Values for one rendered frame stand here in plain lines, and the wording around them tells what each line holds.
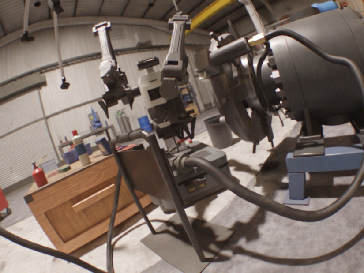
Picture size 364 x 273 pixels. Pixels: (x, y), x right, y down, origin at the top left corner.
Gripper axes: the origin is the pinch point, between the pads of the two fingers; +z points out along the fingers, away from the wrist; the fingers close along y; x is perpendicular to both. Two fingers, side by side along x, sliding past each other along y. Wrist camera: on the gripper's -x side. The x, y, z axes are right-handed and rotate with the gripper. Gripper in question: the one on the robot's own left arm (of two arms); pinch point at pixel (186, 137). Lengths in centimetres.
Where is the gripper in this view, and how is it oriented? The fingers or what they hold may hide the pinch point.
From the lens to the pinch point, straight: 61.1
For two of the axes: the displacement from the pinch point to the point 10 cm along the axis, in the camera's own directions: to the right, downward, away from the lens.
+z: 3.2, 9.3, 1.6
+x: 6.8, -3.4, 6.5
